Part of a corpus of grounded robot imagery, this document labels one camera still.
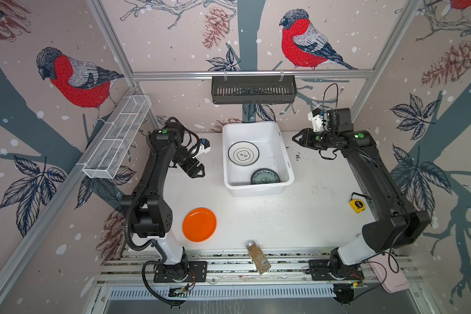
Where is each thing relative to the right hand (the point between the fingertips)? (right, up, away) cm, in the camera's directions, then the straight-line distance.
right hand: (293, 139), depth 76 cm
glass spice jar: (-14, -46, -5) cm, 48 cm away
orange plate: (-40, -37, +9) cm, 55 cm away
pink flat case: (+31, -48, -9) cm, 58 cm away
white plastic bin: (-6, +4, +35) cm, 36 cm away
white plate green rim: (-19, -6, +34) cm, 40 cm away
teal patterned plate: (-8, -18, +24) cm, 31 cm away
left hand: (-41, -12, +5) cm, 43 cm away
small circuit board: (-44, -58, -4) cm, 73 cm away
